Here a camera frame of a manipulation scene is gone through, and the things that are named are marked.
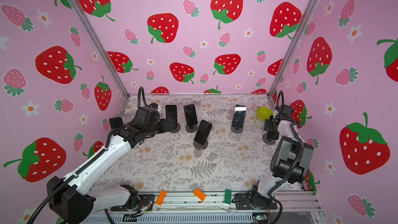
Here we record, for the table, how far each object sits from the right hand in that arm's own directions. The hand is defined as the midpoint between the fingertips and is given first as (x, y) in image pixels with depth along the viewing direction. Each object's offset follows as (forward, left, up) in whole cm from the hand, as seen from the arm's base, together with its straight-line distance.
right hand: (275, 125), depth 92 cm
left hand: (-14, +59, +13) cm, 62 cm away
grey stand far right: (-6, +3, -9) cm, 12 cm away
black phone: (-10, +43, +2) cm, 44 cm away
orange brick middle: (-41, +40, -7) cm, 58 cm away
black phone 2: (+4, +22, +2) cm, 23 cm away
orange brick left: (-45, +60, -8) cm, 75 cm away
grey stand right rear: (0, +22, -9) cm, 24 cm away
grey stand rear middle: (-2, +52, -10) cm, 53 cm away
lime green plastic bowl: (+15, +3, -7) cm, 17 cm away
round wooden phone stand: (-15, +45, -8) cm, 48 cm away
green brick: (-40, +27, -8) cm, 49 cm away
